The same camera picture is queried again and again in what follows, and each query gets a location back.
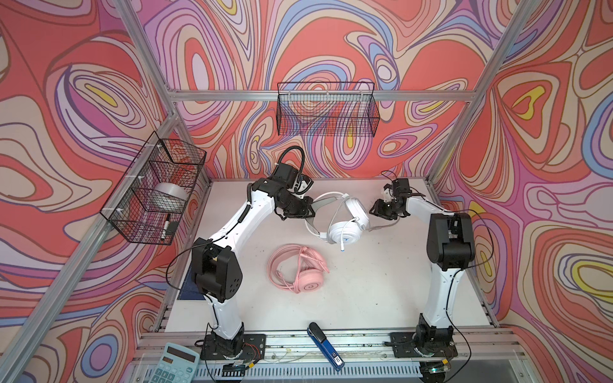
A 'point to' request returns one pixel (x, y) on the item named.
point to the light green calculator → (175, 365)
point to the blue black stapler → (321, 340)
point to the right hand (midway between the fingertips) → (375, 215)
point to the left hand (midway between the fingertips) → (316, 211)
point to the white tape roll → (168, 198)
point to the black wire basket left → (161, 160)
